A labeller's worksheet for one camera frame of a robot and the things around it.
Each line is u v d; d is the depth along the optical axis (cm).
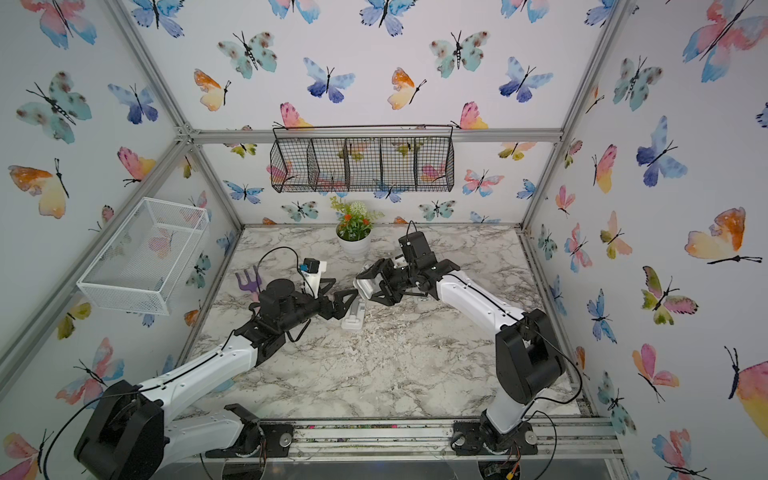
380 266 74
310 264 68
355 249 107
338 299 70
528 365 45
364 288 78
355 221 99
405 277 71
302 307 68
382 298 77
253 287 102
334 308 71
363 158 98
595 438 76
